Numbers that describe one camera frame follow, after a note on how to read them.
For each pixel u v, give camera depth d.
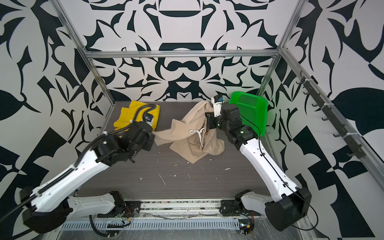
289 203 0.38
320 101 0.60
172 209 0.76
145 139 0.50
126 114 1.08
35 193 0.38
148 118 0.58
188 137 0.77
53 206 0.39
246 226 0.71
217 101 0.63
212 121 0.65
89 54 0.92
